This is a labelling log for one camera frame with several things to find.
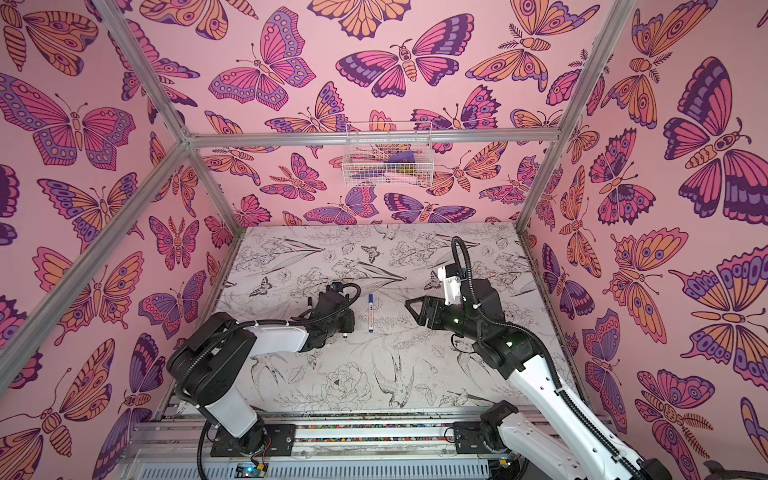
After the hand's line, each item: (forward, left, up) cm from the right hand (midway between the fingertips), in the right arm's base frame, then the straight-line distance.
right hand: (415, 300), depth 70 cm
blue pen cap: (+17, +13, -25) cm, 33 cm away
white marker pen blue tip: (+9, +13, -24) cm, 29 cm away
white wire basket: (+50, +7, +8) cm, 51 cm away
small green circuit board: (-31, +41, -28) cm, 58 cm away
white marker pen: (+15, +33, -25) cm, 44 cm away
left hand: (+10, +18, -23) cm, 31 cm away
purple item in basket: (+47, +3, +9) cm, 48 cm away
